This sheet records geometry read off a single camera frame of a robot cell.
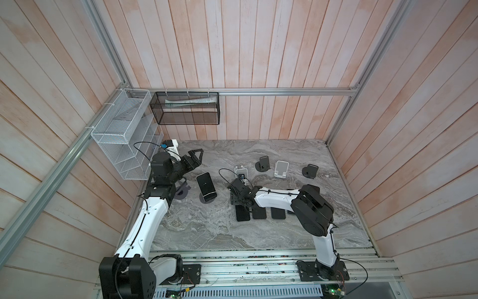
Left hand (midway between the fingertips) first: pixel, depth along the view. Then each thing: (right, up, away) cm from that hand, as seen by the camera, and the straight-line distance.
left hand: (198, 156), depth 77 cm
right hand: (+17, -21, +20) cm, 33 cm away
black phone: (+1, -14, +13) cm, 19 cm away
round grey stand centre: (+32, -4, +27) cm, 42 cm away
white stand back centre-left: (+19, -8, +23) cm, 31 cm away
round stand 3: (+57, -8, +24) cm, 63 cm away
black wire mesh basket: (-13, +29, +28) cm, 42 cm away
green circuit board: (+54, -52, -6) cm, 75 cm away
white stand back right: (+41, -6, +24) cm, 48 cm away
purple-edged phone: (+27, -28, +14) cm, 41 cm away
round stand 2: (-13, -18, +20) cm, 30 cm away
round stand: (0, -22, +14) cm, 26 cm away
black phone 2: (+19, -27, +11) cm, 35 cm away
